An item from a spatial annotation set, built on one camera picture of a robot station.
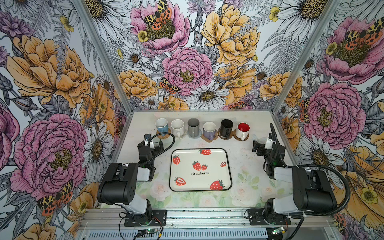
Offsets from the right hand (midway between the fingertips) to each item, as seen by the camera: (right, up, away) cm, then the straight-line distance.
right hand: (260, 144), depth 93 cm
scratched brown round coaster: (-21, +3, +12) cm, 24 cm away
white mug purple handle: (-30, +9, +12) cm, 34 cm away
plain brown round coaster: (-11, +3, +12) cm, 17 cm away
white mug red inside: (-7, +9, +12) cm, 16 cm away
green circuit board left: (-60, -37, -22) cm, 74 cm away
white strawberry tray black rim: (-37, -15, -2) cm, 40 cm away
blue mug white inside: (-62, +12, +7) cm, 63 cm away
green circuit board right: (-1, -38, -21) cm, 43 cm away
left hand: (-66, +1, +1) cm, 66 cm away
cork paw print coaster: (-26, +4, +12) cm, 29 cm away
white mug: (-52, +10, +11) cm, 54 cm away
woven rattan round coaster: (-55, +6, -14) cm, 57 cm away
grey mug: (-41, +10, +6) cm, 43 cm away
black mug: (-19, +10, +8) cm, 23 cm away
